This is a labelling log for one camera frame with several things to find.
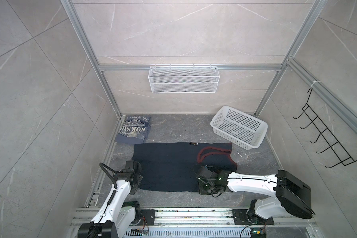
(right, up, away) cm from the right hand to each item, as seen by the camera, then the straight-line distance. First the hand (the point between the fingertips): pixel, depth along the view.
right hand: (198, 190), depth 82 cm
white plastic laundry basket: (+35, +35, +29) cm, 57 cm away
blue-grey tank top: (-45, +34, +25) cm, 61 cm away
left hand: (-36, +6, +3) cm, 37 cm away
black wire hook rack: (+58, +24, -22) cm, 66 cm away
